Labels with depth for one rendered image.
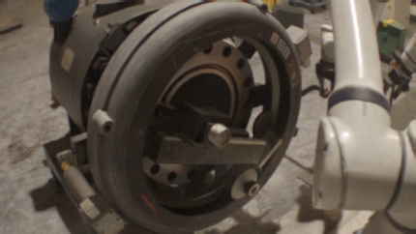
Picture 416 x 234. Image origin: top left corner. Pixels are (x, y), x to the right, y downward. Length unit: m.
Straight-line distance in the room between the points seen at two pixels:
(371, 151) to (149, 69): 0.52
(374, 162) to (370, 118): 0.08
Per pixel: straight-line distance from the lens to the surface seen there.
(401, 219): 0.64
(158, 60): 0.82
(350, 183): 0.53
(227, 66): 1.14
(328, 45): 1.38
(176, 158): 0.93
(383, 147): 0.55
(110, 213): 0.98
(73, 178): 1.14
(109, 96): 0.83
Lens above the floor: 1.15
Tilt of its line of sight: 30 degrees down
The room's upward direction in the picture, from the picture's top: straight up
